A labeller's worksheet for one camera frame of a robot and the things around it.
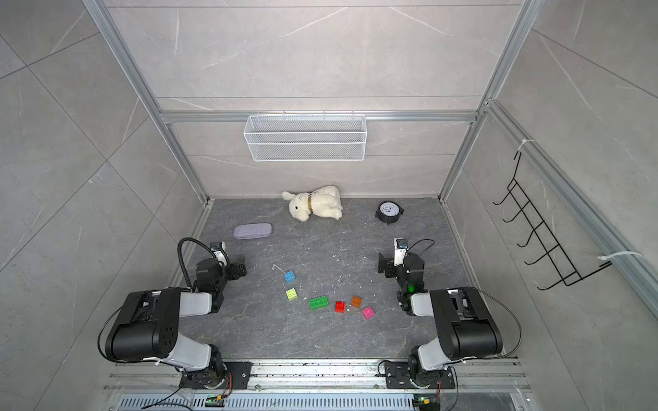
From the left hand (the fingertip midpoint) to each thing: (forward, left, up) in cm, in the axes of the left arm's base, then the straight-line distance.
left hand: (231, 254), depth 94 cm
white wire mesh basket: (+39, -29, +24) cm, 54 cm away
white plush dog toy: (+23, -35, +3) cm, 42 cm away
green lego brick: (-18, -33, -4) cm, 38 cm away
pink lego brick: (-22, -50, -4) cm, 55 cm away
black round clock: (+22, -64, -3) cm, 68 cm away
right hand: (-2, -61, +1) cm, 62 cm away
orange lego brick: (-18, -46, -5) cm, 50 cm away
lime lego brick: (-15, -23, -4) cm, 28 cm away
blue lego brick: (-8, -22, -4) cm, 24 cm away
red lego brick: (-20, -40, -4) cm, 45 cm away
